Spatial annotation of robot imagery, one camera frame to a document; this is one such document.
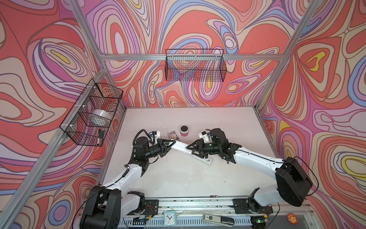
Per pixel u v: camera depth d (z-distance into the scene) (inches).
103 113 28.9
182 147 30.2
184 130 38.8
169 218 27.1
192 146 29.5
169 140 30.6
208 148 27.5
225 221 25.6
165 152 29.0
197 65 37.7
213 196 30.2
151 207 28.8
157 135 30.4
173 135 39.8
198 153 29.0
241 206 28.9
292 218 27.7
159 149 28.3
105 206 16.0
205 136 30.8
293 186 16.6
